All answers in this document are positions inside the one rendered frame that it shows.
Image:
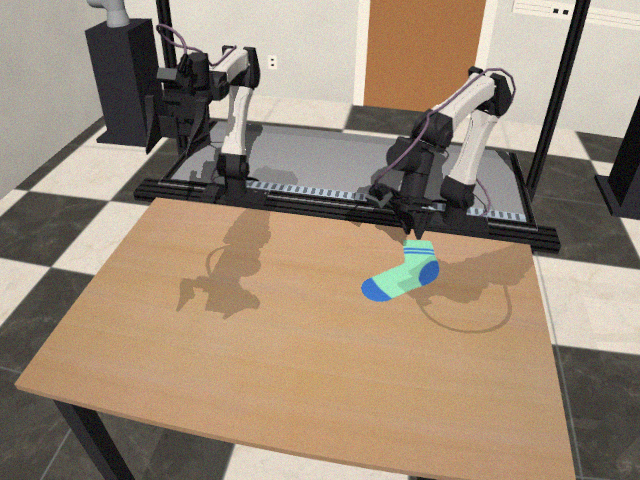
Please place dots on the mint green sock with blue toe and heel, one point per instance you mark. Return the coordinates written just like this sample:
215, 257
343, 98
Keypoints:
420, 268

